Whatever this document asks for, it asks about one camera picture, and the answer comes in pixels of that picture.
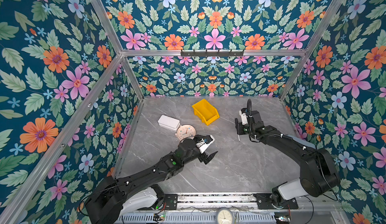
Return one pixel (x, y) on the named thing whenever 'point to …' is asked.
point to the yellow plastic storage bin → (207, 112)
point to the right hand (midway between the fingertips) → (237, 124)
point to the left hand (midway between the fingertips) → (213, 141)
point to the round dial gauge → (224, 216)
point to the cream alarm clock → (185, 130)
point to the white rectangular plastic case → (169, 123)
